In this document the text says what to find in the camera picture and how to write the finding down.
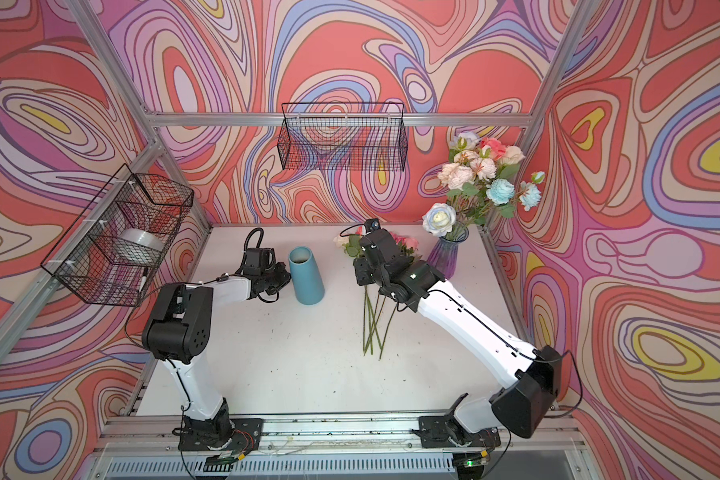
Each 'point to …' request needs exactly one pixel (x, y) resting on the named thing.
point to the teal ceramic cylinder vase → (307, 284)
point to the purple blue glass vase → (443, 254)
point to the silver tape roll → (134, 244)
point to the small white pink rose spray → (351, 245)
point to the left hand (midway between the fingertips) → (298, 271)
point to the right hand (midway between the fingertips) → (368, 267)
